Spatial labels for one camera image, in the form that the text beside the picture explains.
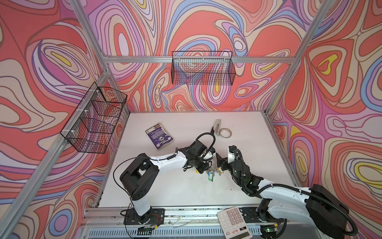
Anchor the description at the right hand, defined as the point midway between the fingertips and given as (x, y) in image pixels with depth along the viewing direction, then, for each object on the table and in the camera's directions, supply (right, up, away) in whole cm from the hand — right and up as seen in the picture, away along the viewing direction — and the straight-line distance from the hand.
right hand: (224, 155), depth 84 cm
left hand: (-8, -7, +2) cm, 11 cm away
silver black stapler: (0, +16, +24) cm, 29 cm away
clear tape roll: (+6, +12, +22) cm, 26 cm away
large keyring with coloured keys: (-7, -12, +4) cm, 14 cm away
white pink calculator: (+1, -31, -14) cm, 34 cm away
